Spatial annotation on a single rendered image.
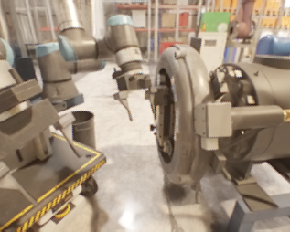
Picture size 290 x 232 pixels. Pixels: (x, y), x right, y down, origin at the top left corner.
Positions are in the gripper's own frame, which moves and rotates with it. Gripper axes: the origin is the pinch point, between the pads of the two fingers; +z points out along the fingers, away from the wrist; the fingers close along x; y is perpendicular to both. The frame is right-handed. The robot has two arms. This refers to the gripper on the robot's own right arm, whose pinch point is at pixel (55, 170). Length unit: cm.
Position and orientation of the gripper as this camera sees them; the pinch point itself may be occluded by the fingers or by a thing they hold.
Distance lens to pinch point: 40.7
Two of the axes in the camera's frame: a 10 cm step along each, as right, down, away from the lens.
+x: -3.5, 4.9, -8.0
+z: 4.1, 8.4, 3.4
